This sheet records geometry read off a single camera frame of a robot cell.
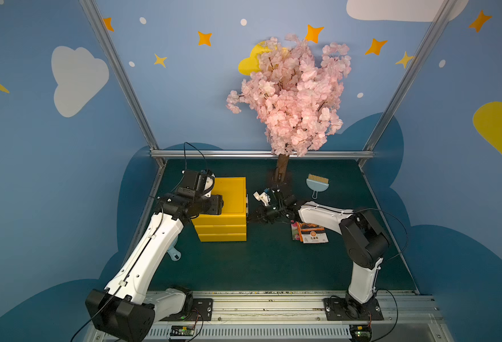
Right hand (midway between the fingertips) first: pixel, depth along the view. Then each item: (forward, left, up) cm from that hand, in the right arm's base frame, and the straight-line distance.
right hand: (249, 218), depth 86 cm
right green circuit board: (-35, -42, -14) cm, 56 cm away
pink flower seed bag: (0, -21, -11) cm, 23 cm away
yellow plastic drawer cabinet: (-5, +6, +3) cm, 9 cm away
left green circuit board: (-39, +20, -12) cm, 45 cm away
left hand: (0, +12, +12) cm, 18 cm away
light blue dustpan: (-14, +29, -7) cm, 33 cm away
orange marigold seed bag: (0, -27, -11) cm, 29 cm away
